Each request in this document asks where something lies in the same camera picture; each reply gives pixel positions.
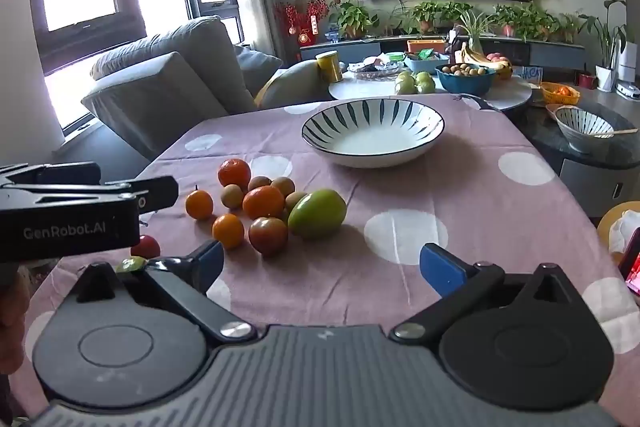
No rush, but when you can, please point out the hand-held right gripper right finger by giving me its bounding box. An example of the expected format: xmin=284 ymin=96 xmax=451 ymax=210
xmin=390 ymin=243 xmax=583 ymax=343

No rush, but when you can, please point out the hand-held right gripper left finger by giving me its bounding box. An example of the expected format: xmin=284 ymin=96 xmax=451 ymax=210
xmin=75 ymin=239 xmax=256 ymax=344

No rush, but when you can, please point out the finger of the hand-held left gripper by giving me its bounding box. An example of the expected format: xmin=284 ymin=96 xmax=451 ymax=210
xmin=0 ymin=162 xmax=103 ymax=188
xmin=100 ymin=176 xmax=179 ymax=214

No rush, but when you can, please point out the small orange with stem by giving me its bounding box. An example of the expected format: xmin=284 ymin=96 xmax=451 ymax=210
xmin=185 ymin=185 xmax=215 ymax=222

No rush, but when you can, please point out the red green tomato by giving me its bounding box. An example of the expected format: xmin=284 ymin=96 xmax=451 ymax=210
xmin=248 ymin=217 xmax=289 ymax=257

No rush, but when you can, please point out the small brown longan fruit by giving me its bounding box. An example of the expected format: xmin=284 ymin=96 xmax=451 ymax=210
xmin=221 ymin=184 xmax=245 ymax=209

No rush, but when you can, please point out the large orange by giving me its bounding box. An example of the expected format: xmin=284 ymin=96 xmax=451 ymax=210
xmin=242 ymin=185 xmax=286 ymax=220
xmin=217 ymin=158 xmax=252 ymax=188

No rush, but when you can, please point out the round green jujube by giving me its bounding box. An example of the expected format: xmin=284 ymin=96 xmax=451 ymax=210
xmin=116 ymin=256 xmax=147 ymax=274

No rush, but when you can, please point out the small olive green kiwi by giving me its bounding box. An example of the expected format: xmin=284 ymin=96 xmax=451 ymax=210
xmin=284 ymin=191 xmax=308 ymax=215

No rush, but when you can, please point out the green mango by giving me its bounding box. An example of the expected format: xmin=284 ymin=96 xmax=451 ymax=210
xmin=287 ymin=188 xmax=347 ymax=240

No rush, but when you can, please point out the striped ceramic bowl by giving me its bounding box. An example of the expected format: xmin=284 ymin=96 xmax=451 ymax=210
xmin=301 ymin=98 xmax=445 ymax=168

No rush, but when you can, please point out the pink polka dot tablecloth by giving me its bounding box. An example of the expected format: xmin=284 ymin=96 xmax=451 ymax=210
xmin=17 ymin=93 xmax=640 ymax=418

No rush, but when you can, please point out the grey sofa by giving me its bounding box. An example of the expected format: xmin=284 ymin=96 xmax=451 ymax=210
xmin=81 ymin=15 xmax=331 ymax=160

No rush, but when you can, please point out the grey blue pillow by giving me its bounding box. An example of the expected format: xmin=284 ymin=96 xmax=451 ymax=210
xmin=234 ymin=44 xmax=283 ymax=98

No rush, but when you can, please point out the dark glass coffee table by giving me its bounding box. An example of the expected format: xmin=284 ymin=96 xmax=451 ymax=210
xmin=505 ymin=87 xmax=640 ymax=220

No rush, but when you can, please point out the yellow wooden chair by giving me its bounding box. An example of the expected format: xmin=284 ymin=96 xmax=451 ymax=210
xmin=596 ymin=201 xmax=640 ymax=268

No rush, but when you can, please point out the grey cushion with yellow edge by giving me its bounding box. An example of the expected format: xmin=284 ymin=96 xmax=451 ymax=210
xmin=254 ymin=59 xmax=331 ymax=110

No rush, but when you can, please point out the round white table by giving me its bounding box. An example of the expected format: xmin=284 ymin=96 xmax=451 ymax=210
xmin=327 ymin=72 xmax=533 ymax=112

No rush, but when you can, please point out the blue bowl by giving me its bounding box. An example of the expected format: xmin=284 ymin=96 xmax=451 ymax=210
xmin=434 ymin=63 xmax=497 ymax=98

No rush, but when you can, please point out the pack of green jujubes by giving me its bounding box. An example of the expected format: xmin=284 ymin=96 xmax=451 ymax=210
xmin=394 ymin=71 xmax=437 ymax=96

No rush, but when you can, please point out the white plastic bag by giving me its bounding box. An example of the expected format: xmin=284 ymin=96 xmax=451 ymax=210
xmin=607 ymin=209 xmax=640 ymax=253

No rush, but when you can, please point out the phone with red screen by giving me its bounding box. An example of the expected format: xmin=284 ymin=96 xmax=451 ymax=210
xmin=617 ymin=227 xmax=640 ymax=295

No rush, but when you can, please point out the small striped bowl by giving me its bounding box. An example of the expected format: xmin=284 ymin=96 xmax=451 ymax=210
xmin=554 ymin=105 xmax=617 ymax=155

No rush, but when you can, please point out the pile of longans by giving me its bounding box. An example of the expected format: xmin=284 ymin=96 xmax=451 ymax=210
xmin=439 ymin=63 xmax=493 ymax=78

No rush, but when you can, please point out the light blue snack basket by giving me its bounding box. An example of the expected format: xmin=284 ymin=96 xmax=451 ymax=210
xmin=402 ymin=49 xmax=451 ymax=74

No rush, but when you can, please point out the glass dish with snacks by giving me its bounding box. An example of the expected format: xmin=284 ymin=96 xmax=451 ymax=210
xmin=347 ymin=57 xmax=406 ymax=80

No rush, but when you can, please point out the orange basket of tangerines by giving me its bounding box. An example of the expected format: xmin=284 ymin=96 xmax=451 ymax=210
xmin=540 ymin=81 xmax=582 ymax=108

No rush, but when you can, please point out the bunch of bananas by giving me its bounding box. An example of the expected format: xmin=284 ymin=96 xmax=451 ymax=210
xmin=459 ymin=42 xmax=513 ymax=78

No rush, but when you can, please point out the gold can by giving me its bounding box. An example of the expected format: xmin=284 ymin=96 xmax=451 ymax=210
xmin=315 ymin=51 xmax=345 ymax=84

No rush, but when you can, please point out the orange box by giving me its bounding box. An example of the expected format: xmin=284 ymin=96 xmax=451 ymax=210
xmin=406 ymin=38 xmax=447 ymax=55

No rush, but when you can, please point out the red festive decoration plant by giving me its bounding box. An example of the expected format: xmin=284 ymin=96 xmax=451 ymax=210
xmin=274 ymin=0 xmax=341 ymax=50

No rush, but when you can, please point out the grey television console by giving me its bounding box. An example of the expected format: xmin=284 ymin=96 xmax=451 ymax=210
xmin=299 ymin=34 xmax=587 ymax=70

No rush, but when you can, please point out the spider plant in vase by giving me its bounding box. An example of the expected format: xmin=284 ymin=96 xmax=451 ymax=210
xmin=452 ymin=9 xmax=501 ymax=55

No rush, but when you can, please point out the green potted plant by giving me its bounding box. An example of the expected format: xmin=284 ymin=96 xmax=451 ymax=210
xmin=559 ymin=12 xmax=581 ymax=44
xmin=410 ymin=1 xmax=473 ymax=32
xmin=336 ymin=0 xmax=381 ymax=40
xmin=492 ymin=4 xmax=561 ymax=42

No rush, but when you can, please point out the white robot vacuum dock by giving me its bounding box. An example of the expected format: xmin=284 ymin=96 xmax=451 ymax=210
xmin=615 ymin=41 xmax=640 ymax=100

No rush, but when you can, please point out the tall plant in white pot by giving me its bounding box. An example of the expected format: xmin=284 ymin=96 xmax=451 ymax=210
xmin=577 ymin=0 xmax=628 ymax=94

